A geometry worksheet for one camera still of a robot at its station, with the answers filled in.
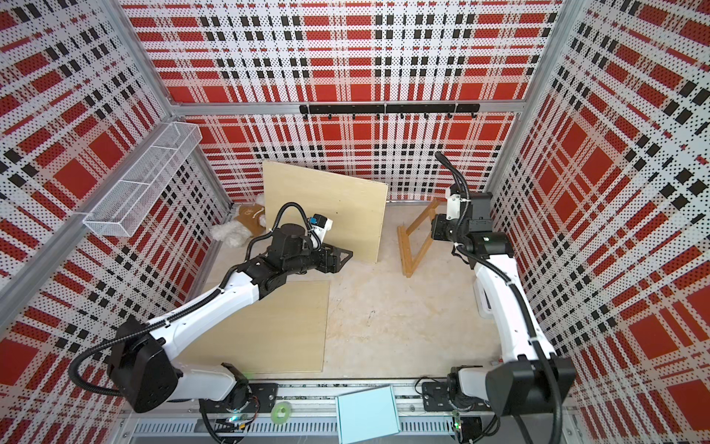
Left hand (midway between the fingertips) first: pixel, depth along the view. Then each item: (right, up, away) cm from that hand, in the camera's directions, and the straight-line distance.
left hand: (346, 251), depth 78 cm
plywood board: (-20, -25, +5) cm, 33 cm away
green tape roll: (-17, -42, -6) cm, 46 cm away
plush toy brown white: (-40, +9, +27) cm, 49 cm away
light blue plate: (+6, -40, -11) cm, 42 cm away
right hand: (+26, +8, -1) cm, 27 cm away
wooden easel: (+18, +3, +17) cm, 25 cm away
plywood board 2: (+2, +14, +11) cm, 17 cm away
